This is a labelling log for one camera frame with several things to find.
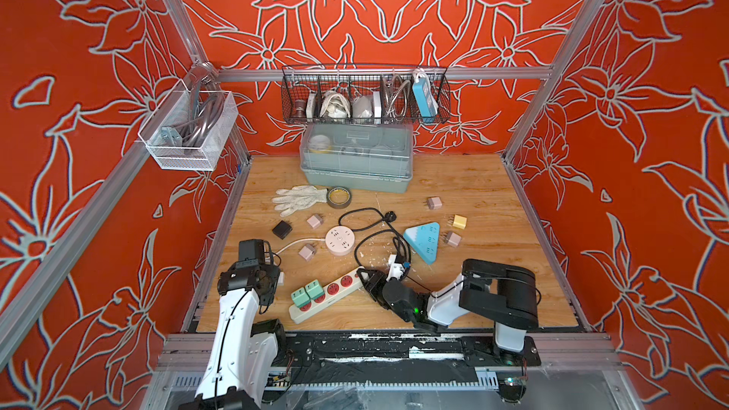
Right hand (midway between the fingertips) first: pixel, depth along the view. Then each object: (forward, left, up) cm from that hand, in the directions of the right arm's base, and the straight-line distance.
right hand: (350, 279), depth 81 cm
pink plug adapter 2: (+10, +15, -3) cm, 18 cm away
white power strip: (-3, +5, 0) cm, 6 cm away
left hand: (0, +23, +1) cm, 23 cm away
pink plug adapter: (+21, +14, -2) cm, 26 cm away
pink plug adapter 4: (+15, -34, -3) cm, 37 cm away
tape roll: (+33, +6, -4) cm, 34 cm away
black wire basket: (+57, -2, +26) cm, 63 cm away
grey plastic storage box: (+36, -6, +15) cm, 39 cm away
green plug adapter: (-6, +13, +2) cm, 15 cm away
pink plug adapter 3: (+30, -29, -2) cm, 42 cm away
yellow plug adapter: (+23, -37, -4) cm, 44 cm away
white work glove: (+33, +22, -4) cm, 40 cm away
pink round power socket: (+14, +4, -2) cm, 15 cm away
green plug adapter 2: (-4, +9, +3) cm, 11 cm away
